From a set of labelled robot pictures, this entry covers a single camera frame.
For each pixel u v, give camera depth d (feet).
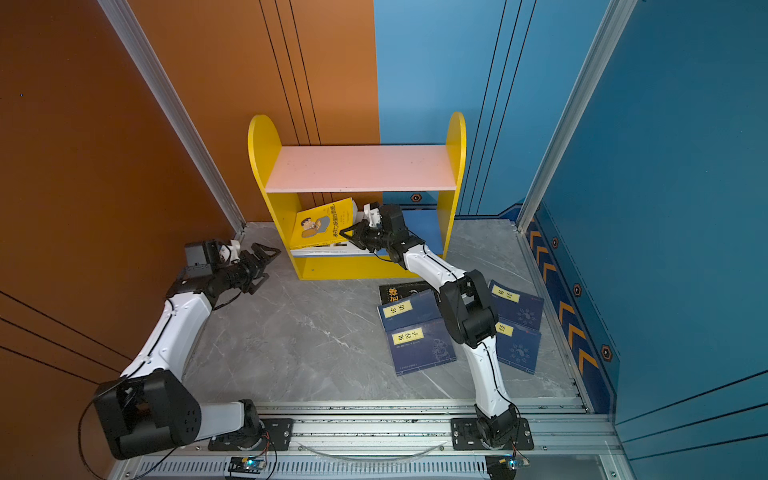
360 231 2.66
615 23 2.29
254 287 2.60
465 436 2.39
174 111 2.81
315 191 2.52
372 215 2.85
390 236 2.47
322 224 3.01
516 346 2.84
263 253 2.41
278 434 2.41
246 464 2.33
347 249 3.00
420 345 2.85
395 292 3.22
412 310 3.03
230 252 2.25
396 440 2.43
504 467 2.32
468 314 1.83
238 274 2.29
